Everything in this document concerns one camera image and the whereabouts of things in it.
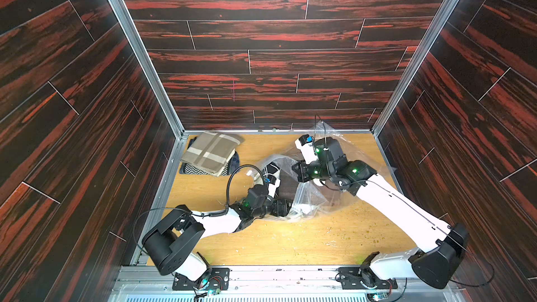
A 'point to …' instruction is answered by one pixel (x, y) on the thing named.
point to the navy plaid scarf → (233, 163)
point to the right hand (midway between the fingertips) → (296, 164)
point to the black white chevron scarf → (187, 168)
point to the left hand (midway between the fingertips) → (290, 204)
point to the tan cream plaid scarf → (211, 152)
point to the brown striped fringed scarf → (287, 187)
